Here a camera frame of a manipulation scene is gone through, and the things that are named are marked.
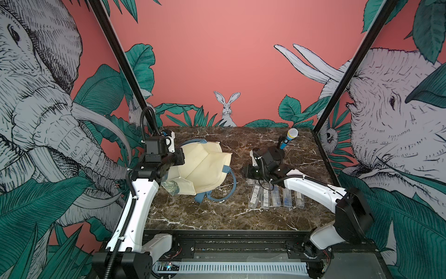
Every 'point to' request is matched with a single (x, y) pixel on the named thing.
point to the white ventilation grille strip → (233, 267)
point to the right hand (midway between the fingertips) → (240, 169)
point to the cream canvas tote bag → (205, 174)
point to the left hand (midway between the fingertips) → (182, 149)
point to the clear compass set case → (265, 203)
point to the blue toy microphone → (291, 133)
